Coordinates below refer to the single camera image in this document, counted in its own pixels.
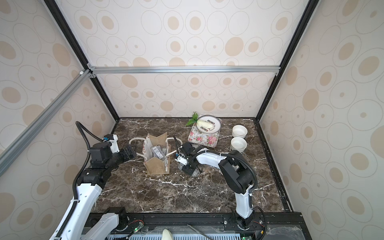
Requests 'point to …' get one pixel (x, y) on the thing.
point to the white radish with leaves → (202, 123)
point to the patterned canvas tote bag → (155, 165)
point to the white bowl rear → (239, 131)
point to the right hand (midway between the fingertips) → (193, 166)
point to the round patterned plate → (212, 119)
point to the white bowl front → (238, 144)
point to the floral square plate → (209, 140)
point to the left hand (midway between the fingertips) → (135, 146)
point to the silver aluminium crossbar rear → (138, 69)
